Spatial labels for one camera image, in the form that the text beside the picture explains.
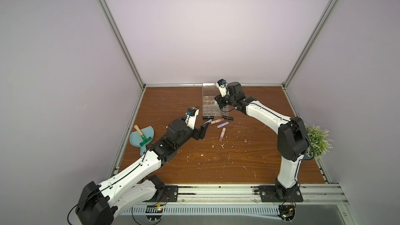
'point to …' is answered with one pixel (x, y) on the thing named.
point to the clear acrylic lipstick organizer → (210, 106)
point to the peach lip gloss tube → (217, 121)
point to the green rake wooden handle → (145, 139)
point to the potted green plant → (319, 140)
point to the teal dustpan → (136, 138)
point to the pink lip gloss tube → (222, 134)
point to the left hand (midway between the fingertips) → (204, 120)
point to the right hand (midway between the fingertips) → (218, 92)
